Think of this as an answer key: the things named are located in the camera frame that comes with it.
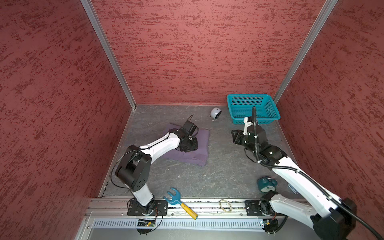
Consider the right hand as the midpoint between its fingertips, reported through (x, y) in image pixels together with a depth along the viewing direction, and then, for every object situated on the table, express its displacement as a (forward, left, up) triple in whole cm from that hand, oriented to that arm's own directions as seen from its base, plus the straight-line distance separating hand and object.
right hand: (231, 134), depth 78 cm
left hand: (-2, +20, -14) cm, 24 cm away
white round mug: (+28, +5, -13) cm, 32 cm away
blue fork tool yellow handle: (-27, +30, -18) cm, 44 cm away
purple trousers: (-3, +18, -20) cm, 27 cm away
